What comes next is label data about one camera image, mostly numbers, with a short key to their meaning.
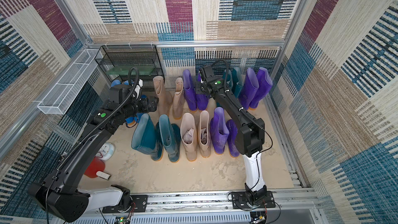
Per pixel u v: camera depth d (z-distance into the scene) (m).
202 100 0.99
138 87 0.63
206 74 0.68
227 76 0.92
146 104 0.64
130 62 1.06
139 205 0.73
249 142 0.53
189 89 0.85
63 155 0.71
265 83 0.88
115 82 0.90
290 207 0.73
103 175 0.79
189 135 0.76
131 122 0.65
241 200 0.73
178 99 0.85
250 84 0.87
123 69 0.99
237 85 0.87
